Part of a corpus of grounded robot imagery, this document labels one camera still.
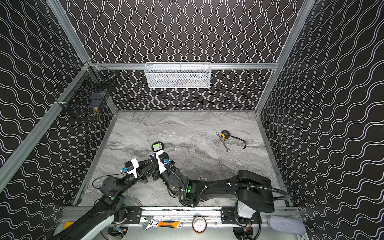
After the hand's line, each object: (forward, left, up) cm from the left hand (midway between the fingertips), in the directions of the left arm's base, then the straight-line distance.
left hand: (157, 162), depth 67 cm
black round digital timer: (+22, +8, -22) cm, 32 cm away
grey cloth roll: (-17, -62, -21) cm, 67 cm away
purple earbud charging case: (+2, +2, +3) cm, 4 cm away
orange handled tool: (-20, -8, -23) cm, 32 cm away
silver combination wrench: (+24, -38, -24) cm, 51 cm away
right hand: (+3, +2, +2) cm, 4 cm away
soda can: (-21, -20, -12) cm, 32 cm away
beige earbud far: (+22, -3, -23) cm, 32 cm away
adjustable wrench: (-22, +6, -24) cm, 33 cm away
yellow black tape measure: (+34, -37, -21) cm, 54 cm away
